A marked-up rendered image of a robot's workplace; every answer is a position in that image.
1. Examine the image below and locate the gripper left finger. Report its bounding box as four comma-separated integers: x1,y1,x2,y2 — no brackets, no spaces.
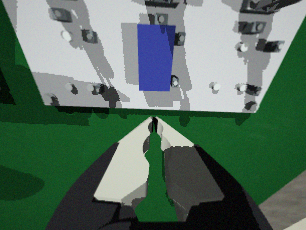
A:
45,116,154,230

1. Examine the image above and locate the toggle clamp with red handle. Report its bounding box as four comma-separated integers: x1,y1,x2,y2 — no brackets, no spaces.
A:
239,0,302,15

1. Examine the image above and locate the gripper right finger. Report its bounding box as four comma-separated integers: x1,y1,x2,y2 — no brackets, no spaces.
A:
154,117,273,230

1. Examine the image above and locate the blue flat plate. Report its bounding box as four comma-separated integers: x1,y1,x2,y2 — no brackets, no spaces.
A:
137,24,176,91

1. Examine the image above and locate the white flat fixture plate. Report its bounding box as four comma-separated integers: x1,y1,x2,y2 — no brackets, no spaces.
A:
2,0,306,113

